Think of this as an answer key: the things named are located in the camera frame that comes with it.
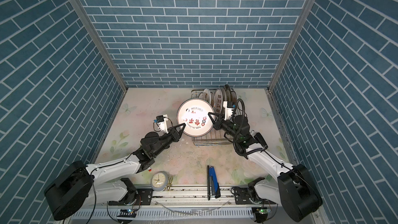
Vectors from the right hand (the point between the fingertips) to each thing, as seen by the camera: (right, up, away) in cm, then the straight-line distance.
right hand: (207, 113), depth 77 cm
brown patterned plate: (+16, +9, +17) cm, 25 cm away
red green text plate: (-7, 0, +1) cm, 7 cm away
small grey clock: (-24, -33, -2) cm, 41 cm away
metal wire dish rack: (+5, -17, +17) cm, 24 cm away
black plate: (+13, +11, +16) cm, 23 cm away
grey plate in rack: (+10, +7, +14) cm, 19 cm away
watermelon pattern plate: (0, +10, +23) cm, 25 cm away
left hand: (-10, -7, 0) cm, 12 cm away
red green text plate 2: (+7, +6, +24) cm, 26 cm away
